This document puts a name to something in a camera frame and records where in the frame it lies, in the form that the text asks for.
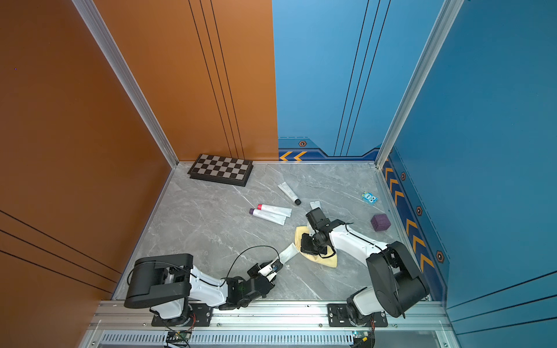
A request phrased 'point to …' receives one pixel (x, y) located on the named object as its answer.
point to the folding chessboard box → (221, 169)
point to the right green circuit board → (363, 338)
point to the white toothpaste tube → (289, 253)
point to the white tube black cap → (290, 193)
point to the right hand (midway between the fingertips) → (302, 250)
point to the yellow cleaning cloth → (329, 259)
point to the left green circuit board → (178, 336)
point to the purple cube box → (380, 222)
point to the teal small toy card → (369, 198)
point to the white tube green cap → (315, 204)
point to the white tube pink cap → (286, 212)
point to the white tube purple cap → (273, 218)
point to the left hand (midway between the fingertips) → (275, 263)
